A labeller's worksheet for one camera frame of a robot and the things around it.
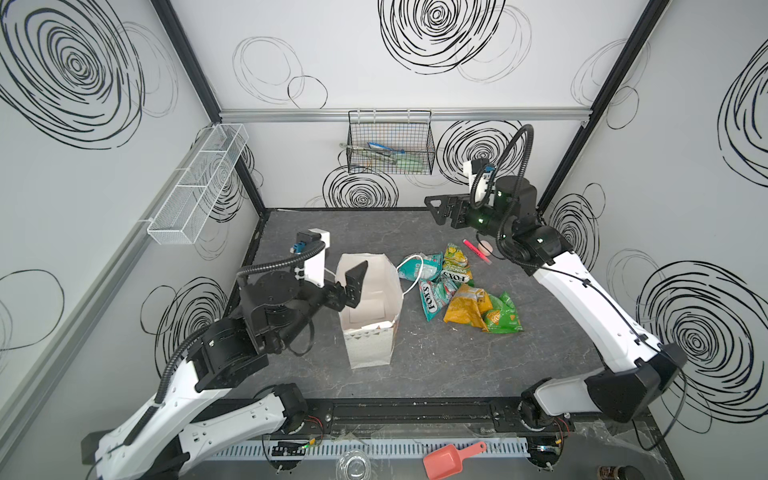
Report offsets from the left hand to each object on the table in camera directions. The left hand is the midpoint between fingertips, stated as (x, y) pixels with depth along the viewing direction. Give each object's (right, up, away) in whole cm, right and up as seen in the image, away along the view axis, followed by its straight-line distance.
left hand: (350, 259), depth 57 cm
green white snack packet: (+21, -13, +32) cm, 41 cm away
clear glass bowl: (-1, -49, +12) cm, 51 cm away
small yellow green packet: (+30, -9, +40) cm, 51 cm away
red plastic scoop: (+21, -47, +11) cm, 53 cm away
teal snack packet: (+19, -6, +42) cm, 46 cm away
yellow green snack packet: (+29, -3, +42) cm, 51 cm away
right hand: (+19, +13, +11) cm, 26 cm away
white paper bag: (+3, -15, +7) cm, 17 cm away
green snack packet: (+41, -20, +30) cm, 55 cm away
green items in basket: (+10, +26, +30) cm, 41 cm away
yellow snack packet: (+31, -16, +29) cm, 45 cm away
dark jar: (+56, -43, +3) cm, 70 cm away
